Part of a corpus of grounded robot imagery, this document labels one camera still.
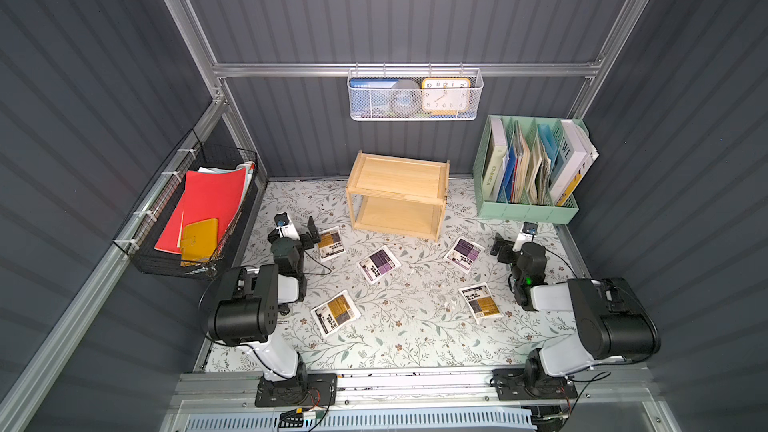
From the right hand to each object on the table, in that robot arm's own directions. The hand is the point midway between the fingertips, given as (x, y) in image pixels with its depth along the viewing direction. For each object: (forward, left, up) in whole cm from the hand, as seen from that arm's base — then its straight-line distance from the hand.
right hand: (521, 237), depth 92 cm
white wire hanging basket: (+28, +16, +25) cm, 41 cm away
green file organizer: (+20, -4, +10) cm, 23 cm away
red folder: (-3, +86, +23) cm, 89 cm away
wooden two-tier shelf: (+8, +39, +11) cm, 41 cm away
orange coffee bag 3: (-22, +57, -7) cm, 61 cm away
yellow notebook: (-16, +84, +21) cm, 88 cm away
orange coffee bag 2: (-18, +14, -8) cm, 24 cm away
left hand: (+2, +71, +5) cm, 71 cm away
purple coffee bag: (-5, +45, -8) cm, 46 cm away
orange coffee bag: (+2, +61, -7) cm, 62 cm away
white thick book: (+20, -16, +16) cm, 30 cm away
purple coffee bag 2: (-2, +17, -7) cm, 19 cm away
